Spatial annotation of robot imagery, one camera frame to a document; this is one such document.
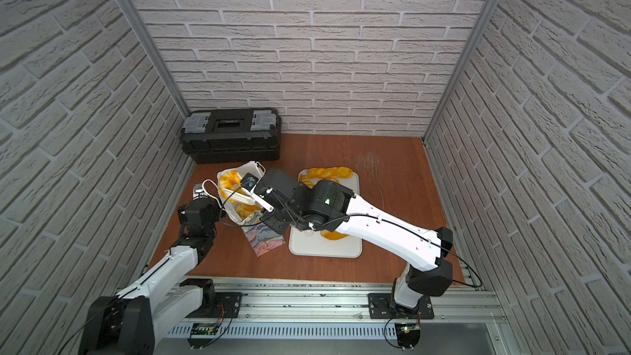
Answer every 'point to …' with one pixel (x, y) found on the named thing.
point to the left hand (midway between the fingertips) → (203, 197)
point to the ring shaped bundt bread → (232, 180)
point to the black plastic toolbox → (232, 136)
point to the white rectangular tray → (315, 243)
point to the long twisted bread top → (332, 174)
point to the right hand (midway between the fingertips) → (273, 205)
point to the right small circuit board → (407, 334)
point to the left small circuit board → (202, 329)
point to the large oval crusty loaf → (332, 236)
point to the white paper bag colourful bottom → (261, 238)
